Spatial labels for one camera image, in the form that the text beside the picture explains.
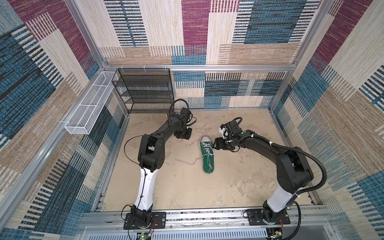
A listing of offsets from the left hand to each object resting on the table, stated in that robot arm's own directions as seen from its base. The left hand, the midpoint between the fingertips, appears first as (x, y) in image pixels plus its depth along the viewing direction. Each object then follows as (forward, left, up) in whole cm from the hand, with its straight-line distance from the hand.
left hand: (187, 135), depth 99 cm
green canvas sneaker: (-2, -13, -2) cm, 13 cm away
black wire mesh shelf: (+33, +30, +11) cm, 46 cm away
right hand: (-11, -19, +2) cm, 22 cm away
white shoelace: (-10, -13, -1) cm, 17 cm away
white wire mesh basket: (+3, +64, +11) cm, 65 cm away
